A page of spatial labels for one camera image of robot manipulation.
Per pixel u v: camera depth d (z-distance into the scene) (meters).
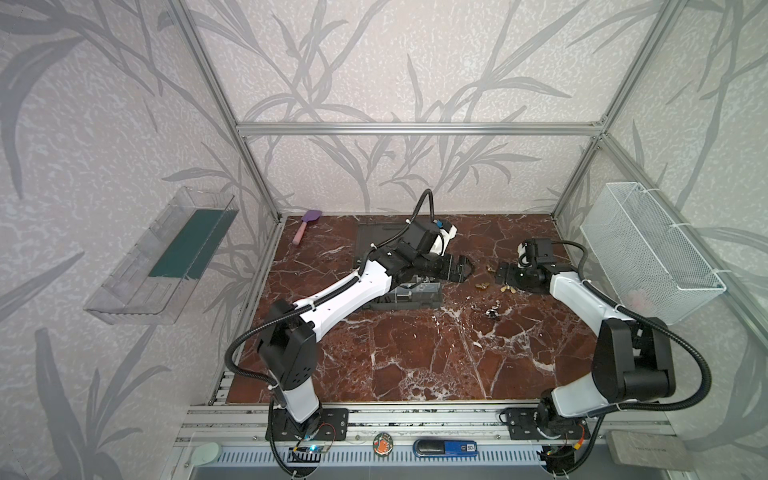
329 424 0.73
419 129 0.94
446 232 0.71
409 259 0.61
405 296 0.96
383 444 0.71
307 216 1.21
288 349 0.44
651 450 0.68
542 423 0.68
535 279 0.66
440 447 0.67
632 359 0.44
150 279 0.65
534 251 0.72
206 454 0.69
